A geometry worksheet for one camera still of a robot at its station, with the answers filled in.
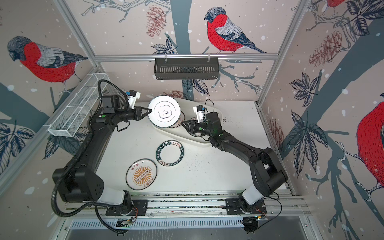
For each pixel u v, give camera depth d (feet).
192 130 2.35
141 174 2.80
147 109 2.50
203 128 2.34
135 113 2.24
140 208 2.39
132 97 2.28
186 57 3.00
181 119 2.62
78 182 1.35
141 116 2.32
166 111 2.61
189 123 2.39
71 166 1.35
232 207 2.39
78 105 2.55
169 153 3.06
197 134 3.30
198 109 2.43
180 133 3.38
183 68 3.50
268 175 1.44
